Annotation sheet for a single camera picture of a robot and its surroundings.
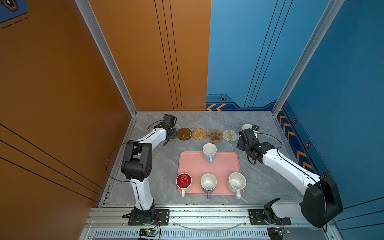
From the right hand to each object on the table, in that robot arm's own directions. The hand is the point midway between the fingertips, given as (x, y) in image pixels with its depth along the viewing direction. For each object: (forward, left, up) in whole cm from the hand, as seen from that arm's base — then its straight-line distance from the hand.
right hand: (243, 143), depth 86 cm
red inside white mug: (-19, +35, -11) cm, 41 cm away
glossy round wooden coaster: (+16, +36, -11) cm, 41 cm away
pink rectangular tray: (-7, +29, -13) cm, 32 cm away
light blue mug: (0, +19, -9) cm, 21 cm away
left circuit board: (-41, +51, -14) cm, 67 cm away
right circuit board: (-42, -11, -15) cm, 45 cm away
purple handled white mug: (-18, +21, -13) cm, 30 cm away
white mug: (-18, +5, -12) cm, 23 cm away
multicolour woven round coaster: (+15, +4, -12) cm, 20 cm away
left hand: (+13, +45, -6) cm, 47 cm away
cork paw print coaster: (+14, +15, -13) cm, 24 cm away
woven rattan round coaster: (+16, +26, -11) cm, 32 cm away
